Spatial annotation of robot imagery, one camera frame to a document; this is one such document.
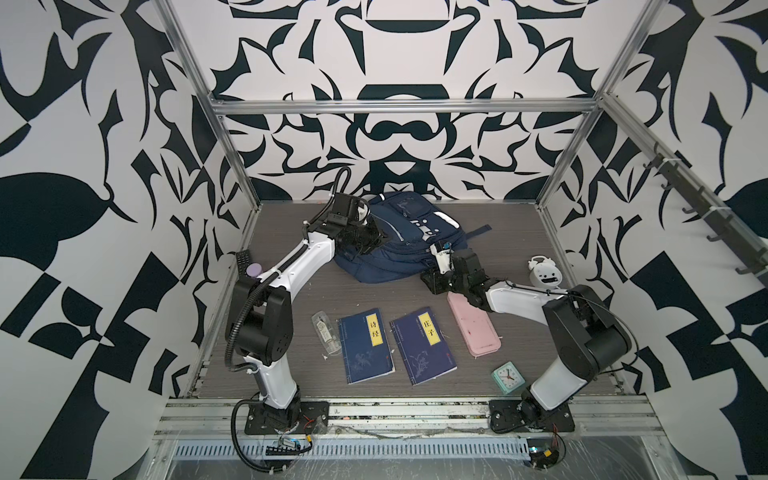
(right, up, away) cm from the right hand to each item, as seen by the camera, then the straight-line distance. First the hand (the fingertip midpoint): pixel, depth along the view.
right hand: (425, 272), depth 92 cm
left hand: (-10, +13, -7) cm, 18 cm away
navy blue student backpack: (-3, +15, +9) cm, 18 cm away
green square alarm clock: (+20, -26, -13) cm, 35 cm away
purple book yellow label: (-1, -20, -7) cm, 22 cm away
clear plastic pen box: (-29, -17, -6) cm, 34 cm away
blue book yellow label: (-17, -21, -9) cm, 28 cm away
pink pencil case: (+14, -15, -5) cm, 21 cm away
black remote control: (-60, +3, +9) cm, 60 cm away
